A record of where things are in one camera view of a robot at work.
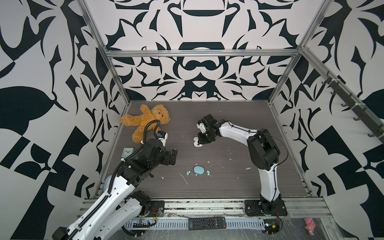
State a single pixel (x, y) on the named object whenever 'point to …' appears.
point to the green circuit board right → (271, 226)
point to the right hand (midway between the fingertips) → (198, 140)
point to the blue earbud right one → (208, 172)
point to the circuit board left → (141, 225)
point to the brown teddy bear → (158, 112)
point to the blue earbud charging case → (198, 170)
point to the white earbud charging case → (195, 142)
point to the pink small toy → (310, 225)
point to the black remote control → (207, 223)
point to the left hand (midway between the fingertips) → (168, 147)
